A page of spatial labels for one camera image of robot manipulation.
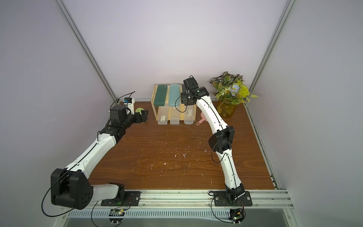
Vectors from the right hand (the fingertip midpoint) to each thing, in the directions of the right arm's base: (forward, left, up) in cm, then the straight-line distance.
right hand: (189, 94), depth 90 cm
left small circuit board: (-64, +37, -27) cm, 79 cm away
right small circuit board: (-61, -26, -26) cm, 72 cm away
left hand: (-14, +27, 0) cm, 31 cm away
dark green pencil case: (+1, +19, -2) cm, 19 cm away
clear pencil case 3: (-1, 0, -22) cm, 22 cm away
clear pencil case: (-2, +21, -20) cm, 29 cm away
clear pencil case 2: (-1, +11, -22) cm, 24 cm away
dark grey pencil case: (+10, +4, -4) cm, 11 cm away
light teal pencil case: (+4, +11, -4) cm, 12 cm away
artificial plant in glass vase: (+5, -28, -1) cm, 29 cm away
